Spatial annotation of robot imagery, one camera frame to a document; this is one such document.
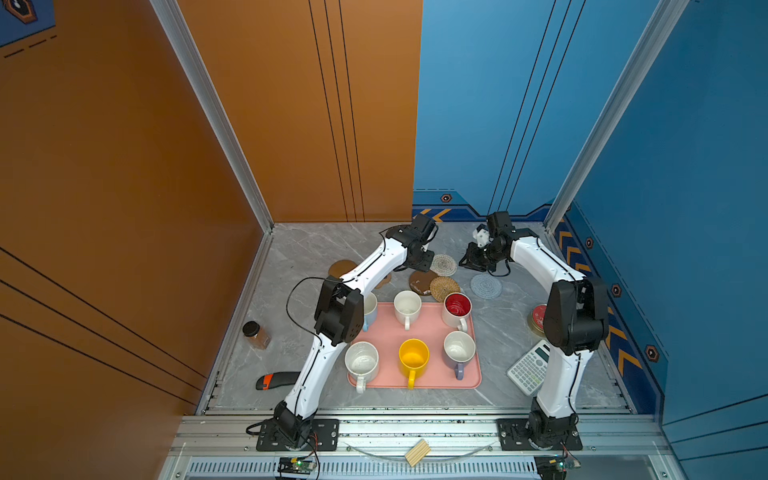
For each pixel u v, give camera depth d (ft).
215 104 2.80
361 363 2.75
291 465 2.33
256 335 2.70
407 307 3.06
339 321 1.96
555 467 2.31
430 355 2.88
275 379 2.66
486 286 3.34
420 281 3.34
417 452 2.31
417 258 2.73
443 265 3.53
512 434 2.38
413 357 2.78
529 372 2.71
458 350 2.84
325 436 2.42
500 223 2.55
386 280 3.36
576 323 1.71
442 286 3.28
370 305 2.84
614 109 2.84
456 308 3.08
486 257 2.71
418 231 2.52
